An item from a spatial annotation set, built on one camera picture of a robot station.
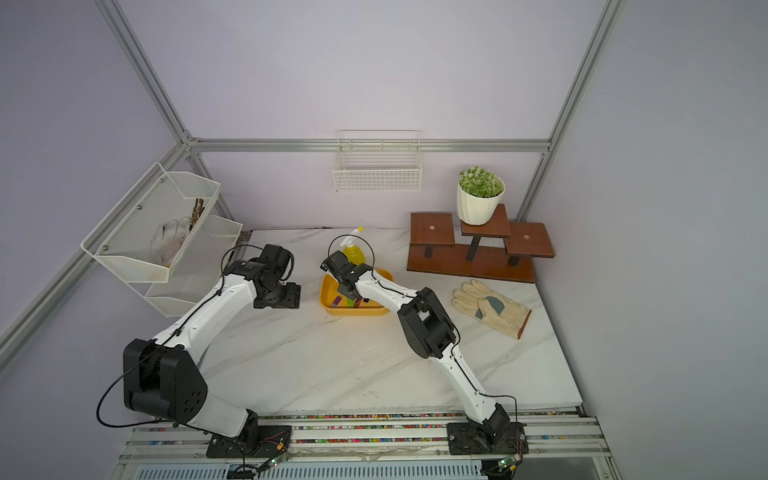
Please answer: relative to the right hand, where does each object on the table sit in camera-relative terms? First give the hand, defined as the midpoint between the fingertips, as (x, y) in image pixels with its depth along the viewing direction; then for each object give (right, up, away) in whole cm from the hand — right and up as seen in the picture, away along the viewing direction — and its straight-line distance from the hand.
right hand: (360, 279), depth 103 cm
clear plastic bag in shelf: (-48, +13, -25) cm, 56 cm away
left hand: (-21, -6, -18) cm, 28 cm away
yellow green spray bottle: (-2, +9, -3) cm, 10 cm away
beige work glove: (+44, -9, -6) cm, 45 cm away
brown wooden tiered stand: (+51, +10, +7) cm, 52 cm away
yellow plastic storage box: (-11, -4, -1) cm, 11 cm away
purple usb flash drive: (-8, -7, -3) cm, 11 cm away
